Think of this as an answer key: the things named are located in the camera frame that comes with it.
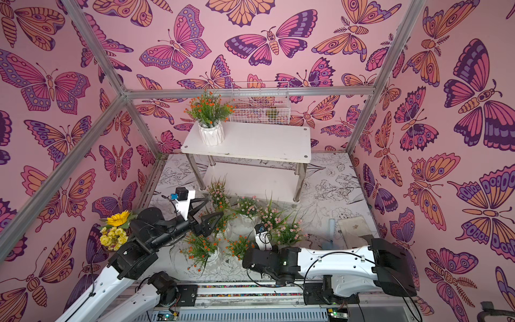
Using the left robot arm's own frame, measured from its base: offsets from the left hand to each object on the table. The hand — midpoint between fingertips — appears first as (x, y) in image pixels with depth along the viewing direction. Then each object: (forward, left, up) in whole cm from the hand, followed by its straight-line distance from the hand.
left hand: (216, 205), depth 65 cm
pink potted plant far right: (-2, -25, -18) cm, 31 cm away
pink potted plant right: (+3, -19, -15) cm, 24 cm away
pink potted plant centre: (+6, -10, -17) cm, 20 cm away
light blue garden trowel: (-3, -44, -28) cm, 52 cm away
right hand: (-7, -11, -21) cm, 25 cm away
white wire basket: (+53, -15, +4) cm, 56 cm away
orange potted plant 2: (-8, -6, -15) cm, 18 cm away
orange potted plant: (-8, +8, -18) cm, 21 cm away
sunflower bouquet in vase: (-7, +33, -6) cm, 35 cm away
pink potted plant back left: (+14, +4, -15) cm, 21 cm away
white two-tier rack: (+47, -13, -29) cm, 57 cm away
